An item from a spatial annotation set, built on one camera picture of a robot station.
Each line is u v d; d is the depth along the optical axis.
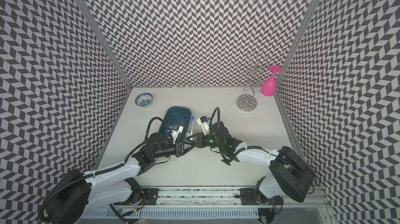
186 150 0.72
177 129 0.72
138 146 0.64
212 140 0.68
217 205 0.72
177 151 0.67
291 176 0.42
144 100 1.08
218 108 0.66
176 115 1.00
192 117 0.77
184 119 0.99
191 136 0.73
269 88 0.86
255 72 0.81
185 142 0.76
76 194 0.40
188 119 0.99
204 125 0.73
